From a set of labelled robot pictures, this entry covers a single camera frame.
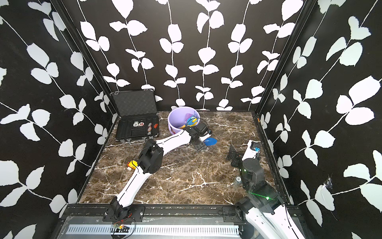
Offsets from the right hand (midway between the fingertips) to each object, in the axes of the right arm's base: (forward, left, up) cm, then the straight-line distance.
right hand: (237, 144), depth 70 cm
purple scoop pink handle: (+33, +26, -14) cm, 44 cm away
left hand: (+18, +17, -24) cm, 35 cm away
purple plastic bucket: (+29, +34, -13) cm, 46 cm away
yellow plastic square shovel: (+25, +21, -11) cm, 34 cm away
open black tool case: (+36, +65, -22) cm, 78 cm away
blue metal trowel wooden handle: (+19, +10, -27) cm, 35 cm away
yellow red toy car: (-2, +57, -19) cm, 60 cm away
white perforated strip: (-32, +39, -26) cm, 57 cm away
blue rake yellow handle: (+27, +23, -14) cm, 39 cm away
